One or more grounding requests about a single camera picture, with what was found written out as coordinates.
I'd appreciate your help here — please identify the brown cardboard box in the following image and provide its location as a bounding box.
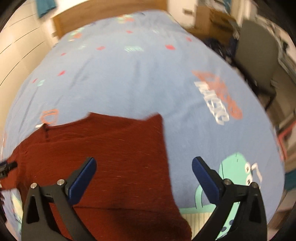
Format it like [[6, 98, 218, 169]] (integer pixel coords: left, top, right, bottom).
[[185, 6, 236, 46]]

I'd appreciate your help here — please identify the wooden bed headboard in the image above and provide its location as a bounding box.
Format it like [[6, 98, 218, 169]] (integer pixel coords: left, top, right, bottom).
[[52, 0, 168, 39]]

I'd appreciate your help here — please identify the grey office chair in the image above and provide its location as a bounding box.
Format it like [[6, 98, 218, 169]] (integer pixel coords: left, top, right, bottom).
[[232, 20, 279, 110]]

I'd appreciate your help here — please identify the light blue cartoon bed sheet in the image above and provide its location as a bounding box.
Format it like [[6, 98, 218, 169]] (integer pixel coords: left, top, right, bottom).
[[1, 10, 285, 240]]

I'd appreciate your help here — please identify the dark red knit sweater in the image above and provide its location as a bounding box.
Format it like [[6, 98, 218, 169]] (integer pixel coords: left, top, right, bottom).
[[1, 113, 192, 240]]

